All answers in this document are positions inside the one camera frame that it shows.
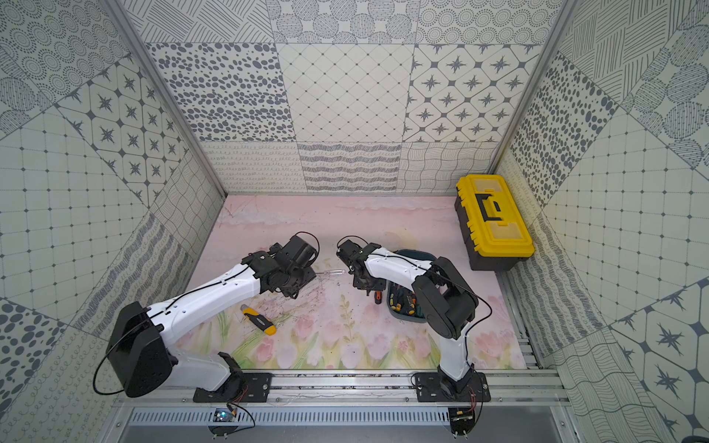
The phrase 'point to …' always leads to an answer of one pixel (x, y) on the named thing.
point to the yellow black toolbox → (494, 229)
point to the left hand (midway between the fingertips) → (313, 271)
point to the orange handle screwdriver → (378, 296)
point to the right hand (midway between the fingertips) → (374, 285)
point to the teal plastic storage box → (402, 301)
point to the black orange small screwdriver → (413, 305)
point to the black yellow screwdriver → (396, 307)
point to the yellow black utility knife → (258, 319)
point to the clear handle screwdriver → (330, 272)
